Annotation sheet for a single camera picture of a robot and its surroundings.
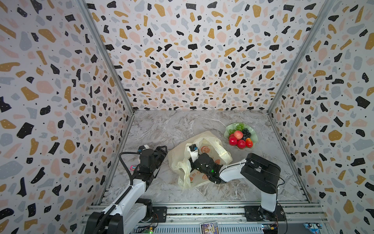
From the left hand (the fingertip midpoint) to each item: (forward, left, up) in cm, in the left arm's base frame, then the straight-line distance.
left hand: (167, 149), depth 85 cm
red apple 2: (+6, -46, -5) cm, 47 cm away
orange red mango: (+7, -51, -5) cm, 52 cm away
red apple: (+7, -40, -3) cm, 41 cm away
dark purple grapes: (+14, -51, -6) cm, 54 cm away
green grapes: (+19, -48, -5) cm, 52 cm away
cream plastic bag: (-8, -8, +4) cm, 12 cm away
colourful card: (-37, -23, -10) cm, 45 cm away
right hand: (-4, -9, -3) cm, 11 cm away
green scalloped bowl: (+13, -57, -7) cm, 59 cm away
